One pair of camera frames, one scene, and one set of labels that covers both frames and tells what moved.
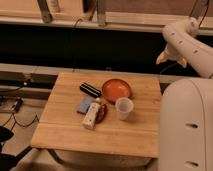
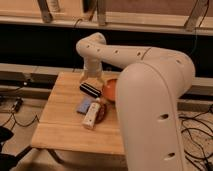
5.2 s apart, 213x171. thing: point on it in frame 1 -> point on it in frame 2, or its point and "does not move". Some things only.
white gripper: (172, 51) -> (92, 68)
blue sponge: (84, 105) does not move
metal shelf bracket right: (199, 10) does not move
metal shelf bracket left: (45, 11) does not move
